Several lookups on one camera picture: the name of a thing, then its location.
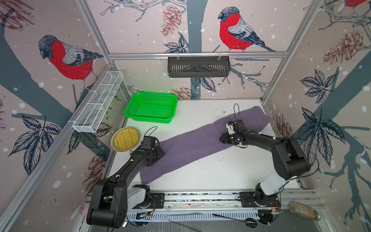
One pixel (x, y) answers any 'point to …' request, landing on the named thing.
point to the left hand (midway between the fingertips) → (162, 151)
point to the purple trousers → (186, 145)
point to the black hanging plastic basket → (198, 66)
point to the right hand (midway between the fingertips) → (224, 138)
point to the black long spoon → (250, 222)
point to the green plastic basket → (154, 108)
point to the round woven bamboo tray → (125, 138)
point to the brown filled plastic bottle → (296, 207)
